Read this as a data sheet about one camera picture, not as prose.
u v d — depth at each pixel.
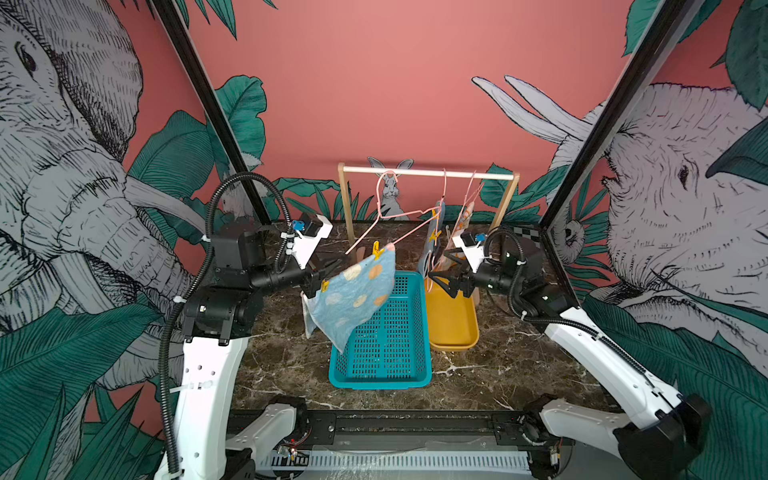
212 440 0.35
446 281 0.62
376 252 0.66
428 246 0.85
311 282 0.49
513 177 0.69
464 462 0.70
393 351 0.87
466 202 0.76
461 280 0.60
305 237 0.46
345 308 0.73
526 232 1.15
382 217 0.58
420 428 0.75
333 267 0.56
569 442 0.57
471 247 0.58
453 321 0.93
